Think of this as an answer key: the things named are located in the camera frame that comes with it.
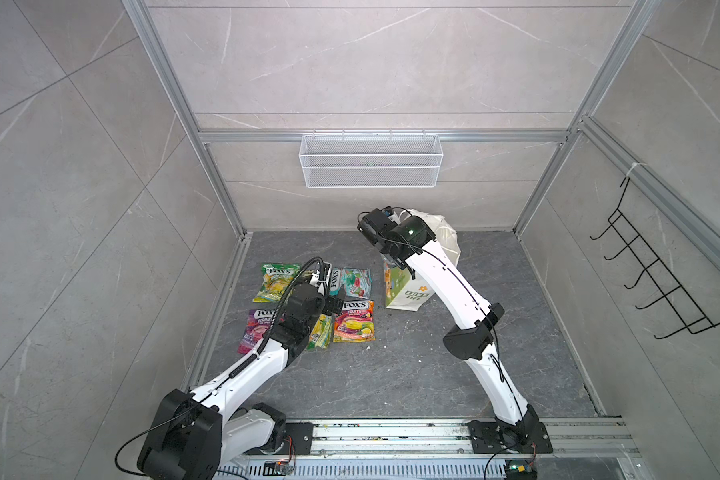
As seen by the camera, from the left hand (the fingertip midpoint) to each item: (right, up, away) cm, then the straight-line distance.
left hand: (324, 274), depth 83 cm
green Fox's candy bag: (-2, -18, +6) cm, 19 cm away
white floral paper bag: (+22, -5, +1) cm, 22 cm away
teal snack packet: (+7, -4, +18) cm, 19 cm away
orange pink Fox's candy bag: (+8, -16, +9) cm, 20 cm away
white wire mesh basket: (+14, +38, +18) cm, 44 cm away
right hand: (+23, +8, -1) cm, 25 cm away
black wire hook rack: (+79, -7, -23) cm, 83 cm away
